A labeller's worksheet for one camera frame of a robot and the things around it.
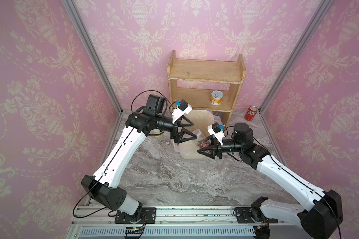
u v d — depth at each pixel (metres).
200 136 0.61
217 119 0.82
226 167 0.80
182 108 0.54
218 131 0.59
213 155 0.61
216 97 0.92
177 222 0.73
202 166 0.92
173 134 0.55
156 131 0.53
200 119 0.89
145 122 0.47
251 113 1.08
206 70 0.83
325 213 0.38
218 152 0.59
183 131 0.53
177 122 0.57
